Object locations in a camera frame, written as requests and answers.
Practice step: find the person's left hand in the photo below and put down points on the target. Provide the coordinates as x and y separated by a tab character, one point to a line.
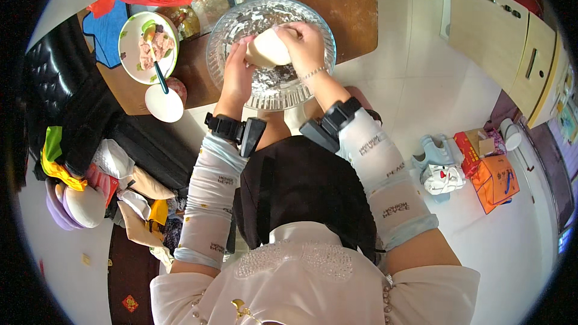
235	79

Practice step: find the person's right hand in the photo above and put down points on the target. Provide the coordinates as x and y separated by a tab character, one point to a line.
307	52

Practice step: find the person's left fingers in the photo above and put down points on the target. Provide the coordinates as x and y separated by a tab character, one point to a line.
246	52

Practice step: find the person's right fingers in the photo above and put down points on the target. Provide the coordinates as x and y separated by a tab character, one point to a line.
289	30

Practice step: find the white dough ball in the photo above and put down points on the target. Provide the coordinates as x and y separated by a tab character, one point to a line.
267	48

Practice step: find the large clear glass bowl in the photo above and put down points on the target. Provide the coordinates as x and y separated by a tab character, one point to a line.
271	85

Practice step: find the clear plastic tray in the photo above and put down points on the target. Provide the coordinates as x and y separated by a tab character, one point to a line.
210	2

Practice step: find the golden glass jar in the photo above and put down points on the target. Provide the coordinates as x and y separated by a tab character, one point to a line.
186	21

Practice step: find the black wrist band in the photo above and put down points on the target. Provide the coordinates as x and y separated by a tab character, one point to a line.
235	130
332	119

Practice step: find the pink minced meat filling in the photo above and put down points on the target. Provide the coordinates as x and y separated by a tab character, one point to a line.
160	44

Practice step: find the small white bowl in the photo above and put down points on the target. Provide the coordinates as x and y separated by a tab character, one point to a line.
163	104

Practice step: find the white plate with green leaves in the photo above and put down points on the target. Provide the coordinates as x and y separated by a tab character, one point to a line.
131	52

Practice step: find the blue cloth mat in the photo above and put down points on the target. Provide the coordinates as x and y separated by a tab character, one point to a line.
106	34

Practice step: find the person's legs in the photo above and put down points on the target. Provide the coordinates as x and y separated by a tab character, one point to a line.
307	185

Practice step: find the black leather sofa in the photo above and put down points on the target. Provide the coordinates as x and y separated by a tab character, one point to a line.
76	99

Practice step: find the heap of clothes and bags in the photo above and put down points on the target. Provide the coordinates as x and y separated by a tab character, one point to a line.
135	198

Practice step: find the light blue slipper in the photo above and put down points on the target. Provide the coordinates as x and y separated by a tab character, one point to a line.
432	150

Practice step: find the beige cabinet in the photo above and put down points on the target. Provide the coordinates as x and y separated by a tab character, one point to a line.
492	40

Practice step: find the white patterned slipper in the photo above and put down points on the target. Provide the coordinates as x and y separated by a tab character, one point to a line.
443	179

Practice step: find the red carton box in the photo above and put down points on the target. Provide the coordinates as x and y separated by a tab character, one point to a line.
467	153

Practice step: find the purple and white plush toy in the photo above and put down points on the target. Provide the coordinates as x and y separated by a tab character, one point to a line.
81	205

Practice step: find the person's body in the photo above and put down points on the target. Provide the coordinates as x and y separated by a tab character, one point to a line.
311	284

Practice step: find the dark brown rug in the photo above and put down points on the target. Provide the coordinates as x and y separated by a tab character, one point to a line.
128	275

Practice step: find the orange paper bag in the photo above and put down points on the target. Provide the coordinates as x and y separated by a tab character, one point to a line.
494	185

